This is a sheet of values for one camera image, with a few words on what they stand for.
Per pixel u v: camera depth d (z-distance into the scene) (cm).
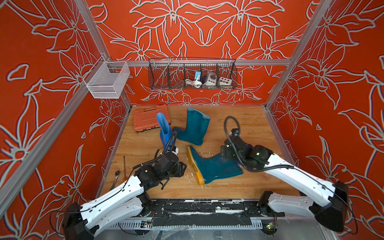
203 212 73
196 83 85
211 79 91
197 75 83
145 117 109
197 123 84
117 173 84
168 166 57
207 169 81
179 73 100
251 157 52
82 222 40
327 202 39
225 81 94
